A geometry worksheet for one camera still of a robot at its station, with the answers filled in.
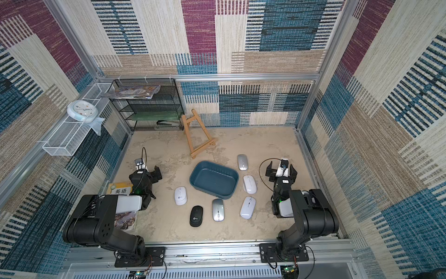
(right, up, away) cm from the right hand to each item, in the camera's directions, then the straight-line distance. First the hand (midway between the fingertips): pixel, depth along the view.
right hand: (283, 162), depth 89 cm
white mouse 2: (-16, -12, +3) cm, 20 cm away
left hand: (-71, -4, +4) cm, 71 cm away
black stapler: (-66, +22, +20) cm, 73 cm away
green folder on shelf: (-73, +27, +23) cm, 81 cm away
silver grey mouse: (-32, -22, -4) cm, 40 cm away
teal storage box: (-35, -10, +7) cm, 37 cm away
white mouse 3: (-18, -21, -4) cm, 28 cm away
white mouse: (-51, -17, 0) cm, 54 cm away
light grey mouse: (-19, -1, +13) cm, 23 cm away
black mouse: (-43, -25, -5) cm, 50 cm away
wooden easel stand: (-37, +11, +19) cm, 43 cm away
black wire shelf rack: (-65, +37, +19) cm, 77 cm away
